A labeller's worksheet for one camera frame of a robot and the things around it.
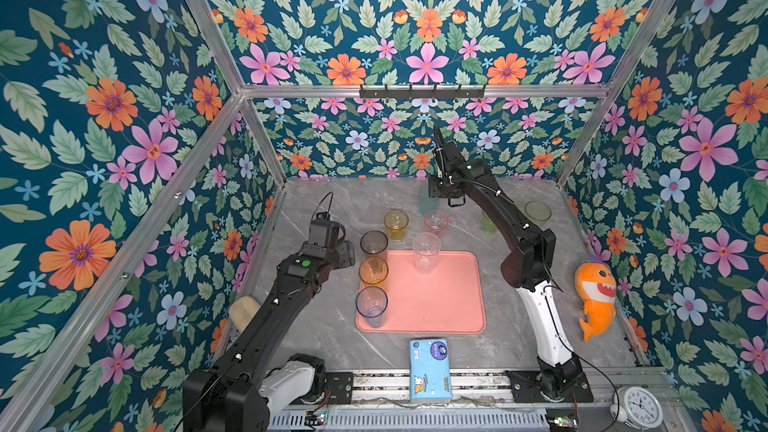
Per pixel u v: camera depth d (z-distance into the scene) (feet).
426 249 3.11
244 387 1.28
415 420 2.51
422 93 3.03
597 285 2.70
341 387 2.41
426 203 3.40
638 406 2.25
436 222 3.41
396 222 3.39
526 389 2.40
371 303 2.55
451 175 2.26
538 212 3.10
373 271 2.85
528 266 1.94
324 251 1.97
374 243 2.89
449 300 3.03
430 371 2.38
